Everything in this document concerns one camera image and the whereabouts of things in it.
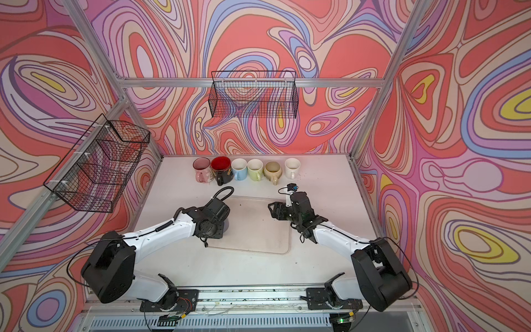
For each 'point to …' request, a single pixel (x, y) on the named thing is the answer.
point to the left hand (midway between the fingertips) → (220, 230)
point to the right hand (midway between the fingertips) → (276, 210)
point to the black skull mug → (220, 167)
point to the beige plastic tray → (252, 228)
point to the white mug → (292, 167)
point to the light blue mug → (239, 167)
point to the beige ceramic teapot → (272, 171)
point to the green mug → (255, 167)
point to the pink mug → (201, 166)
